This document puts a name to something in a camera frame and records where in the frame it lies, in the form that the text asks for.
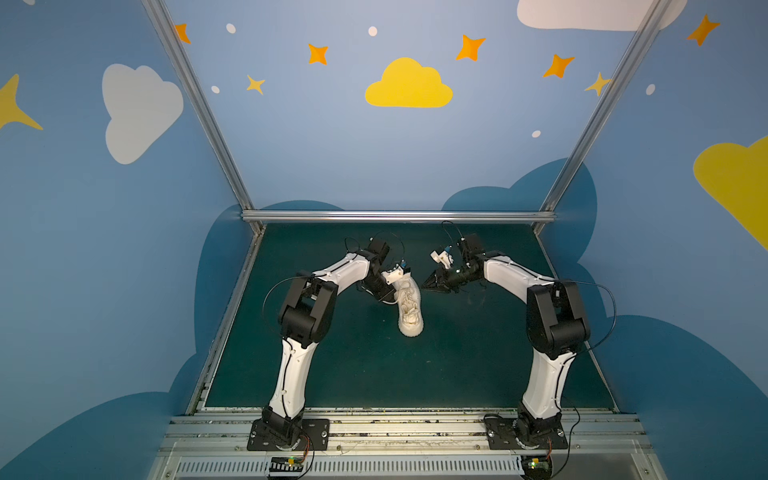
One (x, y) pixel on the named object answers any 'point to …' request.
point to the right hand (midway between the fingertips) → (426, 284)
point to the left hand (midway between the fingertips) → (387, 293)
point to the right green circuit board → (536, 467)
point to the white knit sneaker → (406, 294)
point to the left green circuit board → (290, 464)
